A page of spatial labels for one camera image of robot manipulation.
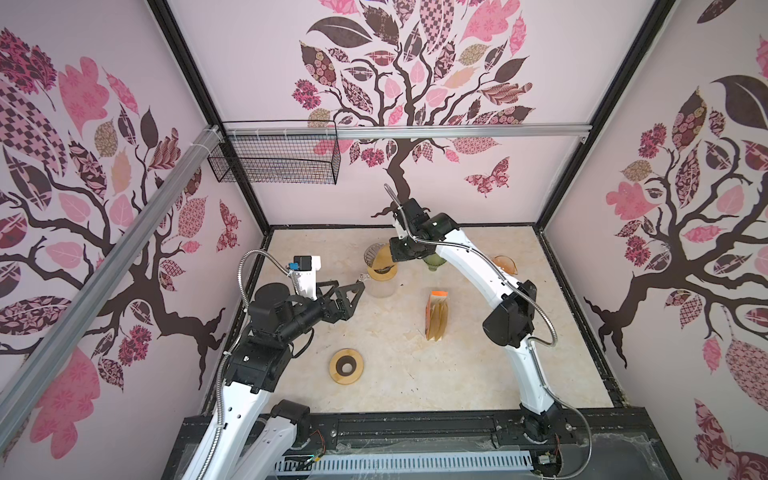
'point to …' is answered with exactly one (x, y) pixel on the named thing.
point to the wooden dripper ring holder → (383, 276)
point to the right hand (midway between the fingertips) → (395, 249)
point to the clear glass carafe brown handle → (378, 288)
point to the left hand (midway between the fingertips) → (353, 291)
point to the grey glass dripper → (370, 255)
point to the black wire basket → (278, 152)
